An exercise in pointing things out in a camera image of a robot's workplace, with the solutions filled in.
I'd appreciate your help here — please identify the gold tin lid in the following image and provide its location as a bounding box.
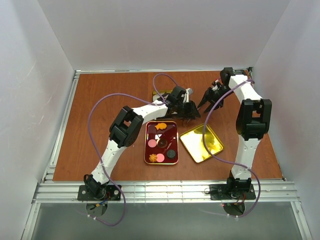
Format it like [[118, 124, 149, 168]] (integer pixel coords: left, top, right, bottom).
[[180, 124, 225, 163]]

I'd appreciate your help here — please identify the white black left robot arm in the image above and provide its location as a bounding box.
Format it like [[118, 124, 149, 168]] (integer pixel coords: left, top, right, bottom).
[[83, 85, 201, 200]]

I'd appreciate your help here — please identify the gold square cookie tin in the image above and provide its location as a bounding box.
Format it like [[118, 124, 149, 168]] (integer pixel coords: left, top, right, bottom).
[[151, 90, 177, 106]]

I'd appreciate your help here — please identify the orange swirl cookie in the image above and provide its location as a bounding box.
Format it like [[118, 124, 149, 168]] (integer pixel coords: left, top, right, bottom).
[[148, 154, 158, 163]]

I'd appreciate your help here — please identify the aluminium right frame rail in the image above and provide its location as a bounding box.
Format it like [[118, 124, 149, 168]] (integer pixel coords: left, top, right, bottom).
[[247, 66, 255, 85]]

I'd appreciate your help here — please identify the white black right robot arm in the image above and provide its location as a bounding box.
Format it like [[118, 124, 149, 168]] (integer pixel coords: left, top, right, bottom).
[[198, 67, 272, 199]]

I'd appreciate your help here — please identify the dark red serving tray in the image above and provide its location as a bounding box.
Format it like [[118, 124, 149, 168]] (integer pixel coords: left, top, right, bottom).
[[144, 121, 179, 166]]

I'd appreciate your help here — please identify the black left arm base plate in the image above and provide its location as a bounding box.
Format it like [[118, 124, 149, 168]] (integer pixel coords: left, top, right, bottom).
[[77, 185, 121, 201]]

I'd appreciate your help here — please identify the aluminium front frame rail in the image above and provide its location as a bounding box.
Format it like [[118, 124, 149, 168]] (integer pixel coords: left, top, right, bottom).
[[33, 179, 300, 204]]

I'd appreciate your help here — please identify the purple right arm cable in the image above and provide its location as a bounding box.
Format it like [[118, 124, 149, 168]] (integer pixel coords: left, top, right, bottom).
[[201, 78, 262, 218]]

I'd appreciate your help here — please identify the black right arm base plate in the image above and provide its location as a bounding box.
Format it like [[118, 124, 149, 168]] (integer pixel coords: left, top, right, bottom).
[[204, 183, 257, 200]]

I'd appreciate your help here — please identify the pink round cookie upper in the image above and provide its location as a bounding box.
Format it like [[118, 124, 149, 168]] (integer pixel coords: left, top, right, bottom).
[[147, 139, 157, 148]]

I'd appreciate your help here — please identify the aluminium frame rail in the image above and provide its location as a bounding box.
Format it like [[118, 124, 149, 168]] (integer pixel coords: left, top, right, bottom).
[[41, 70, 82, 183], [247, 66, 255, 85], [33, 179, 300, 204]]

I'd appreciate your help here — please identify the orange fish-shaped cookie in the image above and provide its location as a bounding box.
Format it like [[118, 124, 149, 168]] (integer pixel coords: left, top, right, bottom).
[[154, 122, 168, 131]]

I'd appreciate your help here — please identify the aluminium left frame rail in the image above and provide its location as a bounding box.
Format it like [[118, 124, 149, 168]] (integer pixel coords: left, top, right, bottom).
[[41, 70, 82, 183]]

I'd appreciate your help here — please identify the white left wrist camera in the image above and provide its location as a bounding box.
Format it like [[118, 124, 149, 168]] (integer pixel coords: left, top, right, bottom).
[[183, 88, 194, 103]]

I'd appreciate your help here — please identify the black round cookie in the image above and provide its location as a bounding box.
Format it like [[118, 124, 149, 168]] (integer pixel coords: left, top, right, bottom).
[[166, 149, 176, 159]]

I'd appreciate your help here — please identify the pink round cookie lower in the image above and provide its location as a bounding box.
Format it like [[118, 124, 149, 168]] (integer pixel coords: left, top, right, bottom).
[[156, 153, 165, 163]]

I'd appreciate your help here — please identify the pink round cookie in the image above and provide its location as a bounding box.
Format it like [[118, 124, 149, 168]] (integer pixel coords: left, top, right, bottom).
[[147, 139, 157, 148], [156, 153, 165, 163]]

